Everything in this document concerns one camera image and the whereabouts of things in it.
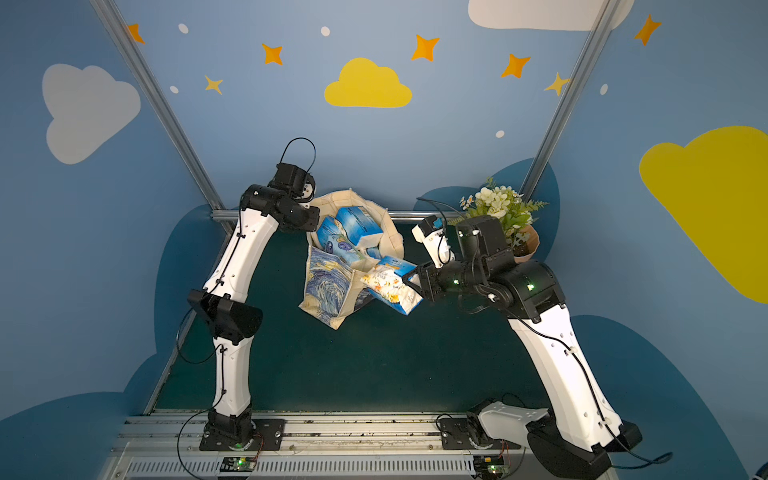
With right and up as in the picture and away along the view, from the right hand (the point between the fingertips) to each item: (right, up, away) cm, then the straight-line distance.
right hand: (417, 271), depth 61 cm
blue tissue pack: (-15, +13, +27) cm, 34 cm away
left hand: (-27, +14, +24) cm, 38 cm away
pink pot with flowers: (+31, +16, +25) cm, 43 cm away
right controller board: (+19, -48, +9) cm, 52 cm away
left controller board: (-42, -47, +9) cm, 64 cm away
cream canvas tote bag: (-22, -6, +23) cm, 32 cm away
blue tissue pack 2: (-24, +10, +29) cm, 39 cm away
